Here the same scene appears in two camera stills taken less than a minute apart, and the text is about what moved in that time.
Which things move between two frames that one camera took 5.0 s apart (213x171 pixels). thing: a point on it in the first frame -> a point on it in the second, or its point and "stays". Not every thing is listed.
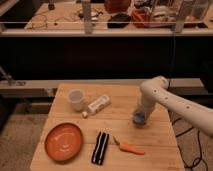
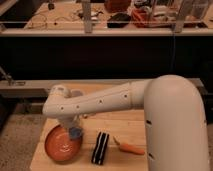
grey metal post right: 179,22 stays
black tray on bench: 119,20 stays
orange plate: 63,142 stays
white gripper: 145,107 -> 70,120
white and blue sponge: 139,117 -> 76,132
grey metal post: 86,8 stays
